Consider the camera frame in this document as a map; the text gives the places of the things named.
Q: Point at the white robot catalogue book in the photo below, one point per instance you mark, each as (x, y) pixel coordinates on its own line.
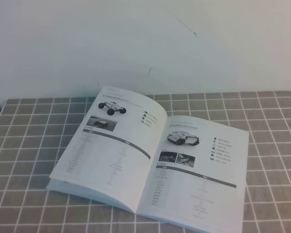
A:
(182, 170)

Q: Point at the grey checked tablecloth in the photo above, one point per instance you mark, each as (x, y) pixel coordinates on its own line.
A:
(35, 132)

